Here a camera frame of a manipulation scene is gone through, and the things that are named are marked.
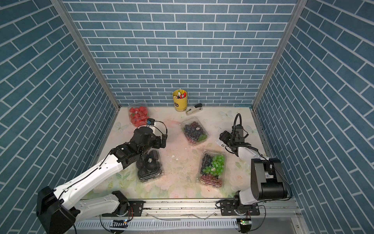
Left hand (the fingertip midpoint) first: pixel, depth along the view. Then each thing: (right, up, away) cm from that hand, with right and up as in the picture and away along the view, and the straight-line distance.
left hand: (164, 135), depth 78 cm
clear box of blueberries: (+16, 0, +18) cm, 24 cm away
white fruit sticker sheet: (+35, -8, +21) cm, 41 cm away
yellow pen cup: (+6, +23, +30) cm, 39 cm away
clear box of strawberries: (-25, +13, +29) cm, 41 cm away
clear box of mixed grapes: (+26, -19, +1) cm, 32 cm away
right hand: (+36, -2, +16) cm, 39 cm away
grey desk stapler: (+18, +18, +38) cm, 45 cm away
